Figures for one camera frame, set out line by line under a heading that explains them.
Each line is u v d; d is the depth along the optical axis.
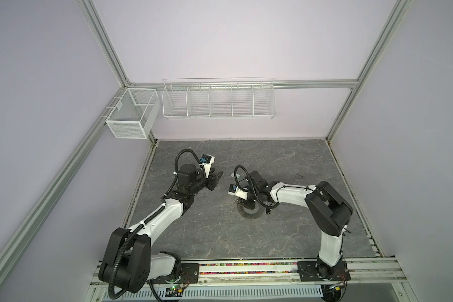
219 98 0.98
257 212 0.91
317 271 0.66
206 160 0.72
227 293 1.58
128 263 0.41
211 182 0.75
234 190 0.82
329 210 0.50
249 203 0.83
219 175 0.82
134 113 1.02
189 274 0.74
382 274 0.74
